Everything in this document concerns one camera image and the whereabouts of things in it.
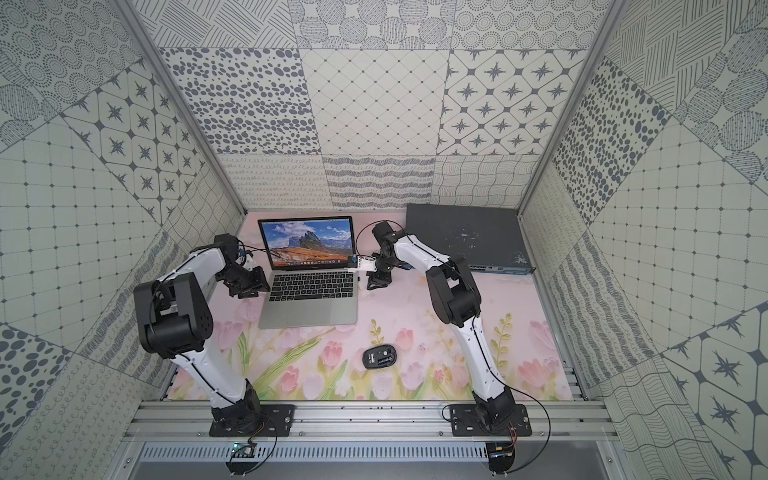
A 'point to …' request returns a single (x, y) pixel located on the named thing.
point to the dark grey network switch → (489, 239)
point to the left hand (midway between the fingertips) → (255, 291)
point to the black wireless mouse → (380, 356)
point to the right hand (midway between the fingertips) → (375, 278)
